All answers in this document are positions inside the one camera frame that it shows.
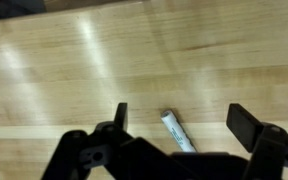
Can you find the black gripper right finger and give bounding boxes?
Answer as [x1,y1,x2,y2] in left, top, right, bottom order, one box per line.
[226,103,288,180]

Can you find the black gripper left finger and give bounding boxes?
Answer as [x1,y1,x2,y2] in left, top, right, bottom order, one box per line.
[40,102,134,180]

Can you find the white marker with green cap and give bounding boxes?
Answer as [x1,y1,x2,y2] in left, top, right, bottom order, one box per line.
[159,109,198,154]

